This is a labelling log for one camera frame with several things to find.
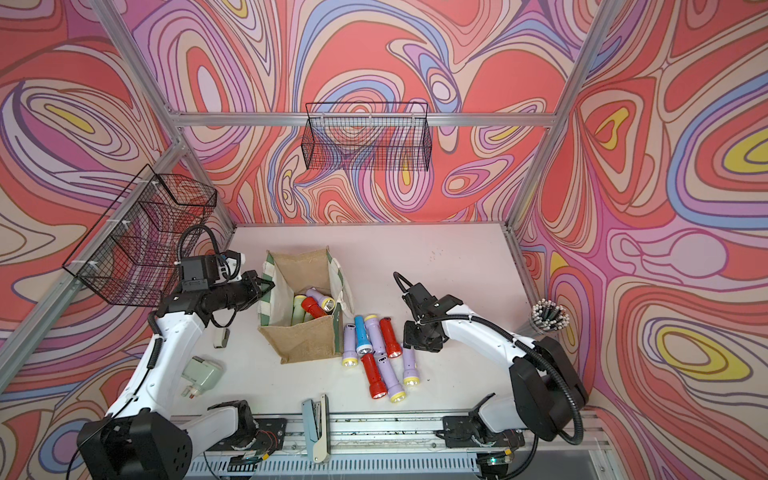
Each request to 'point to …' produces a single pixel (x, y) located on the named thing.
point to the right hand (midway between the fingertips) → (415, 353)
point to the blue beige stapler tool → (316, 417)
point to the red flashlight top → (310, 305)
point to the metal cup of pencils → (548, 316)
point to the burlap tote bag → (291, 271)
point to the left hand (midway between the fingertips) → (276, 284)
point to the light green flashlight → (298, 311)
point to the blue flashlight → (362, 339)
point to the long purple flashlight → (395, 392)
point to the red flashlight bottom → (376, 383)
